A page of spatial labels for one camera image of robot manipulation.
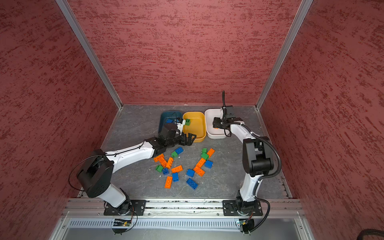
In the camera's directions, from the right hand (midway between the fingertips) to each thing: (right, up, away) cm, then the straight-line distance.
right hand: (216, 125), depth 98 cm
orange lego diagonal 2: (-11, -23, -8) cm, 27 cm away
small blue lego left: (-32, -27, -12) cm, 43 cm away
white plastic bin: (-2, -6, +3) cm, 7 cm away
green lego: (-36, -25, -12) cm, 45 cm away
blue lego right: (-6, -24, -8) cm, 26 cm away
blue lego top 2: (-25, -16, -4) cm, 30 cm away
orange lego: (-30, -23, -9) cm, 39 cm away
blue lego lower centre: (-26, -30, -13) cm, 42 cm away
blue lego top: (-34, +2, +10) cm, 35 cm away
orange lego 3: (-12, -27, -11) cm, 32 cm away
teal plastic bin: (-38, +7, +16) cm, 41 cm away
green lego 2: (-8, -19, -6) cm, 22 cm away
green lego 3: (-27, -19, -6) cm, 34 cm away
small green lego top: (-8, -16, -3) cm, 19 cm away
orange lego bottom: (-29, -32, -16) cm, 46 cm away
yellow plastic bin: (-12, -1, +12) cm, 17 cm away
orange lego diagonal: (-34, -23, -8) cm, 42 cm away
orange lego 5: (-4, -18, -4) cm, 19 cm away
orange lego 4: (+1, -3, +9) cm, 9 cm away
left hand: (-18, -7, -12) cm, 22 cm away
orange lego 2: (-25, -26, -10) cm, 38 cm away
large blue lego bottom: (-16, -32, -16) cm, 40 cm away
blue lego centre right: (-17, -28, -11) cm, 35 cm away
